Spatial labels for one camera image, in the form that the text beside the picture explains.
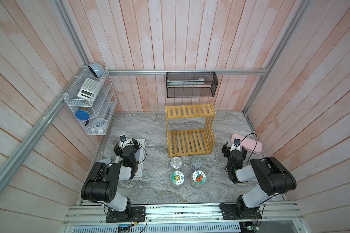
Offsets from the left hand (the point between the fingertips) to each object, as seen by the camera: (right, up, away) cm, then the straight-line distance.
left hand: (126, 141), depth 92 cm
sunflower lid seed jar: (+33, -19, -15) cm, 41 cm away
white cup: (-17, +11, -2) cm, 20 cm away
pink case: (+86, -4, +11) cm, 87 cm away
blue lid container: (-19, +16, -16) cm, 29 cm away
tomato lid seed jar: (+44, -19, -14) cm, 50 cm away
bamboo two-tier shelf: (+38, -2, +8) cm, 39 cm away
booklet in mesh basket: (+47, +38, -2) cm, 61 cm away
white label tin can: (+32, -13, -4) cm, 35 cm away
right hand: (+70, -1, 0) cm, 70 cm away
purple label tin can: (+44, -12, -8) cm, 46 cm away
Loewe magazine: (+10, -8, 0) cm, 12 cm away
